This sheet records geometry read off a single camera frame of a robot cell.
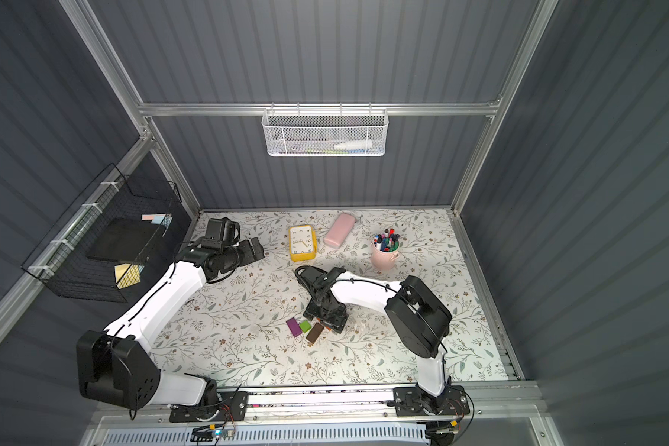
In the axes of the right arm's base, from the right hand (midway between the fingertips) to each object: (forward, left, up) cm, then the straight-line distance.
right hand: (316, 327), depth 85 cm
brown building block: (-1, +1, -3) cm, 3 cm away
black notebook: (+12, +49, +28) cm, 58 cm away
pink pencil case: (+41, -7, -1) cm, 41 cm away
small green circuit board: (-27, +26, -3) cm, 38 cm away
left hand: (+17, +19, +16) cm, 30 cm away
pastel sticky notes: (+24, +47, +24) cm, 58 cm away
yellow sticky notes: (-1, +39, +32) cm, 51 cm away
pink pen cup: (+24, -22, +8) cm, 34 cm away
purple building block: (+1, +7, -2) cm, 8 cm away
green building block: (+1, +4, -2) cm, 4 cm away
